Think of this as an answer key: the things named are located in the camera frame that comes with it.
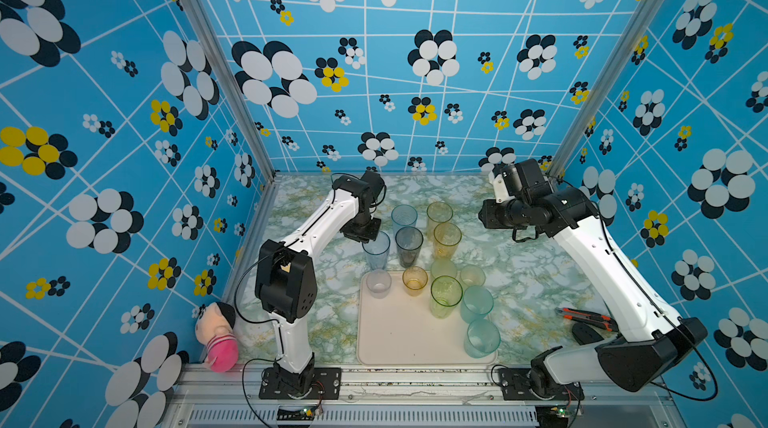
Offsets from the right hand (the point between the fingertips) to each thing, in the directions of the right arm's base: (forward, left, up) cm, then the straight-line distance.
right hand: (486, 214), depth 75 cm
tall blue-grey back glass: (+13, +21, -17) cm, 30 cm away
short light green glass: (-5, +9, -19) cm, 22 cm away
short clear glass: (-7, +29, -25) cm, 39 cm away
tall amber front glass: (+5, +7, -18) cm, 20 cm away
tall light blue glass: (-3, +28, -14) cm, 32 cm away
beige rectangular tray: (-20, +22, -27) cm, 40 cm away
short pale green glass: (-5, 0, -24) cm, 24 cm away
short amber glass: (-6, +17, -24) cm, 30 cm away
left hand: (+2, +32, -14) cm, 34 cm away
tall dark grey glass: (+3, +19, -18) cm, 26 cm away
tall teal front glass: (-14, 0, -22) cm, 26 cm away
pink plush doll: (-23, +69, -17) cm, 75 cm away
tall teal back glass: (-23, 0, -25) cm, 34 cm away
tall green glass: (-12, +9, -21) cm, 26 cm away
